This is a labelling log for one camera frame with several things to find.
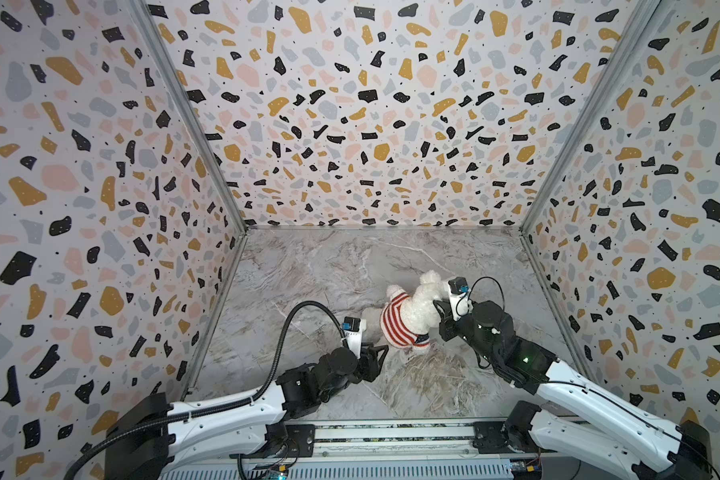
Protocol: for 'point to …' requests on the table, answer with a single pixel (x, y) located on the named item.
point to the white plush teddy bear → (408, 318)
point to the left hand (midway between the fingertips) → (389, 345)
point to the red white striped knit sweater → (394, 327)
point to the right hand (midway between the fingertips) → (437, 297)
